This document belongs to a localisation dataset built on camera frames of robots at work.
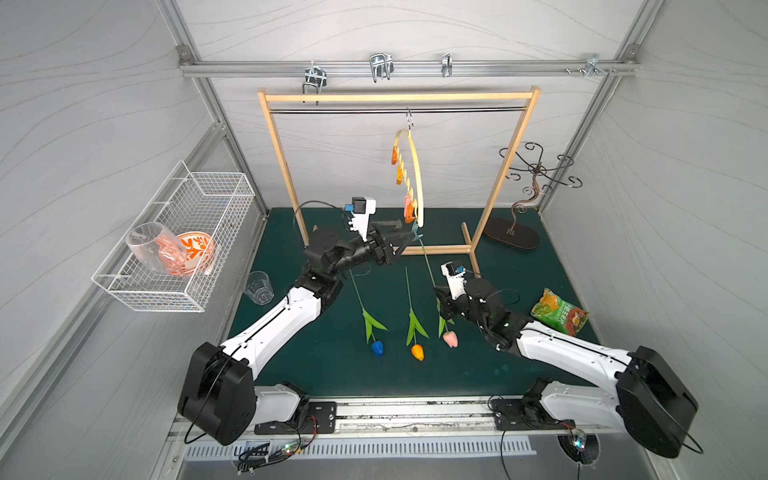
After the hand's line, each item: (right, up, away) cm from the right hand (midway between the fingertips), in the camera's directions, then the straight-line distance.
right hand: (436, 286), depth 83 cm
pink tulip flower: (+3, -14, -1) cm, 15 cm away
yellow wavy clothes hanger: (-7, +44, +18) cm, 48 cm away
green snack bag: (+38, -9, +5) cm, 39 cm away
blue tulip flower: (-17, -17, 0) cm, 24 cm away
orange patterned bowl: (-56, +11, -16) cm, 60 cm away
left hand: (-9, +15, -18) cm, 25 cm away
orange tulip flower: (-6, -13, +5) cm, 15 cm away
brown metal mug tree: (+36, +15, +28) cm, 48 cm away
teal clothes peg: (-7, +16, -13) cm, 22 cm away
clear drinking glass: (-55, -2, +9) cm, 55 cm away
